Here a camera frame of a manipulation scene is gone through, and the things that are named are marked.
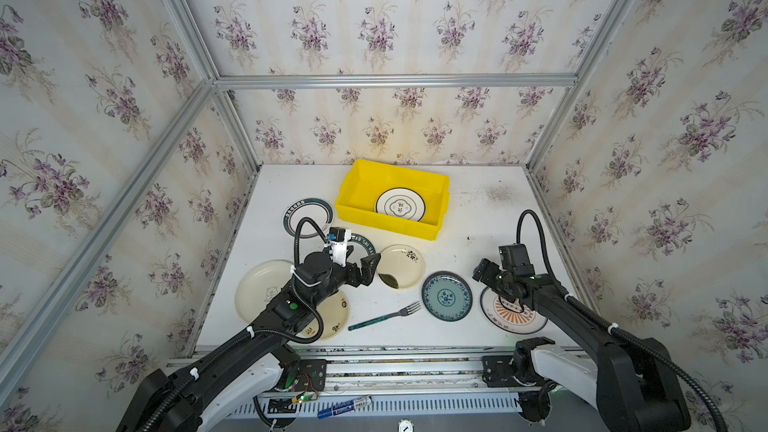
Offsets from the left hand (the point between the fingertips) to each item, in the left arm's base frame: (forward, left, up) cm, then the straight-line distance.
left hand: (366, 249), depth 77 cm
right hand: (-2, -34, -15) cm, 38 cm away
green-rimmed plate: (+26, +20, -17) cm, 37 cm away
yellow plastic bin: (+41, +3, -18) cm, 45 cm away
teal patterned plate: (-6, -23, -17) cm, 29 cm away
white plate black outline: (+28, -11, -16) cm, 34 cm away
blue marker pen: (-32, +4, -16) cm, 36 cm away
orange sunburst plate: (-14, -39, -14) cm, 44 cm away
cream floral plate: (-10, +9, -18) cm, 23 cm away
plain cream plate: (-2, +34, -19) cm, 39 cm away
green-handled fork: (-10, -12, -17) cm, 23 cm away
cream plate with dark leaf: (+3, -10, -16) cm, 19 cm away
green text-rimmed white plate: (+10, +3, -17) cm, 20 cm away
